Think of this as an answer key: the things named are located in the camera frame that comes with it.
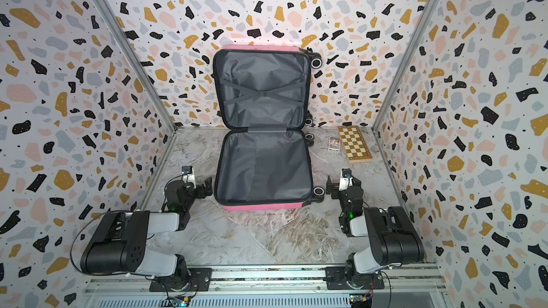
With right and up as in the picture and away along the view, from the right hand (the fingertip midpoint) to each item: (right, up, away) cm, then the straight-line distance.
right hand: (343, 176), depth 91 cm
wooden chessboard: (+11, +12, +19) cm, 25 cm away
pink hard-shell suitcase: (-37, +36, +15) cm, 54 cm away
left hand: (-61, -1, +1) cm, 61 cm away
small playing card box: (+1, +14, +22) cm, 26 cm away
